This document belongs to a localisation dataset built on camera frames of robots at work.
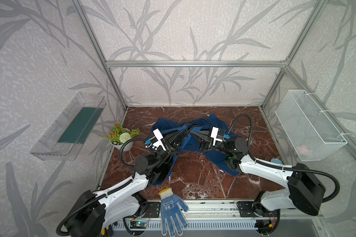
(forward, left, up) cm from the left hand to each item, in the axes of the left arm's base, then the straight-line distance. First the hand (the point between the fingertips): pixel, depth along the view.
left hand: (186, 129), depth 57 cm
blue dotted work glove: (-21, +7, -40) cm, 46 cm away
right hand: (+3, -3, -2) cm, 4 cm away
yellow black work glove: (-32, +35, -37) cm, 60 cm away
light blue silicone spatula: (+4, -56, -39) cm, 68 cm away
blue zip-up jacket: (+30, -18, -33) cm, 48 cm away
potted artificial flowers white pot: (+12, +39, -25) cm, 48 cm away
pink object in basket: (+1, -58, -18) cm, 61 cm away
